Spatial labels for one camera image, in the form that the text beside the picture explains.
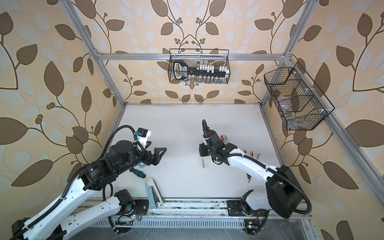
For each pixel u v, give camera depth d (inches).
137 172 32.7
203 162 33.2
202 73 32.5
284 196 16.2
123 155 18.5
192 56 35.8
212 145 24.9
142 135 22.0
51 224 15.7
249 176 33.2
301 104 28.8
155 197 29.7
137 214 28.4
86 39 32.8
